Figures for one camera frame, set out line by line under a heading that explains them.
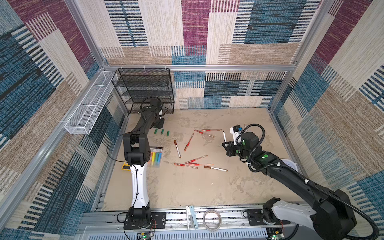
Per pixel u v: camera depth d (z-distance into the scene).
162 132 1.08
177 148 0.99
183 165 0.92
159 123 0.92
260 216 0.73
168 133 1.08
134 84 1.05
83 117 0.94
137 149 0.61
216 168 0.89
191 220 0.71
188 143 1.02
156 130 1.08
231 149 0.70
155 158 0.94
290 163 0.89
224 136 0.81
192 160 0.94
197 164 0.92
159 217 0.75
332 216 0.40
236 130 0.71
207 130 1.08
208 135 1.05
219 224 0.72
